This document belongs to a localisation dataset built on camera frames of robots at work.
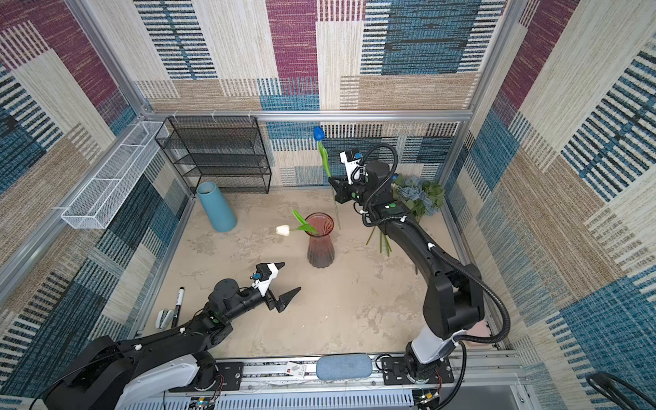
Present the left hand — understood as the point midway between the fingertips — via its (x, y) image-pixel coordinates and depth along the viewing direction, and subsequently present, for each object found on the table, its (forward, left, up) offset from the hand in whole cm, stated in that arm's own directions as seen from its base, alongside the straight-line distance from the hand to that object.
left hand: (290, 272), depth 77 cm
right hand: (+22, -12, +16) cm, 30 cm away
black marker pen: (-3, +39, -16) cm, 42 cm away
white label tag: (-23, -2, -15) cm, 27 cm away
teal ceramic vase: (+29, +31, -10) cm, 44 cm away
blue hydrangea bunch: (+35, -49, -6) cm, 61 cm away
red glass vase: (+18, -8, -14) cm, 24 cm away
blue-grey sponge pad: (-22, -15, -12) cm, 30 cm away
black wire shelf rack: (+54, +30, +4) cm, 62 cm away
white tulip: (+10, +2, +8) cm, 13 cm away
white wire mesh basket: (+13, +52, +18) cm, 56 cm away
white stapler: (-8, +41, -14) cm, 45 cm away
